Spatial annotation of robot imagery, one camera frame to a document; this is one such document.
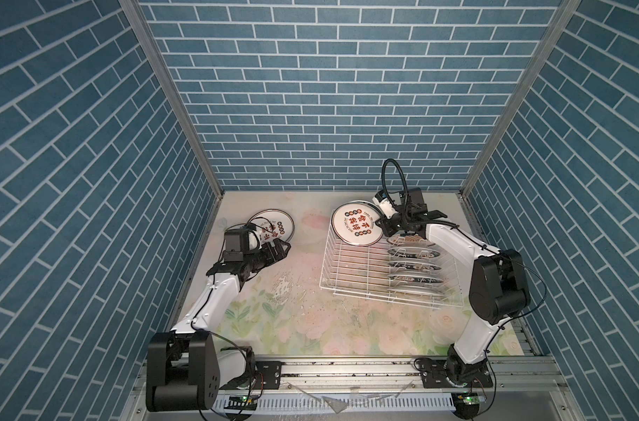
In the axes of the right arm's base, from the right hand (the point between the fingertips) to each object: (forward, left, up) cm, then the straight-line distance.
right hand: (376, 218), depth 93 cm
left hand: (-16, +31, 0) cm, 35 cm away
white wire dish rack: (-15, +3, -13) cm, 20 cm away
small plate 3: (-12, -14, -12) cm, 22 cm away
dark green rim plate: (+3, +4, +5) cm, 7 cm away
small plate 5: (-25, -13, -4) cm, 28 cm away
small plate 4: (-17, -15, -13) cm, 26 cm away
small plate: (-2, -14, -10) cm, 17 cm away
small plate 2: (-6, -15, -12) cm, 20 cm away
